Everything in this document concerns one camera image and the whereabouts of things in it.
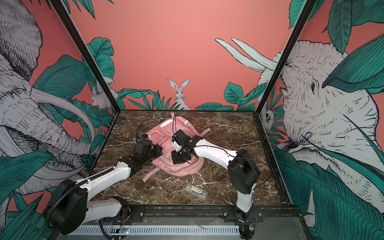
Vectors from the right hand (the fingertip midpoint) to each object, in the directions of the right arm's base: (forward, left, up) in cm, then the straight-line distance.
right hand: (171, 160), depth 81 cm
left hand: (+9, +5, +1) cm, 10 cm away
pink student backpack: (+22, +10, -5) cm, 24 cm away
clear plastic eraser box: (-13, -13, -10) cm, 21 cm away
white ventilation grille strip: (-31, +4, -12) cm, 33 cm away
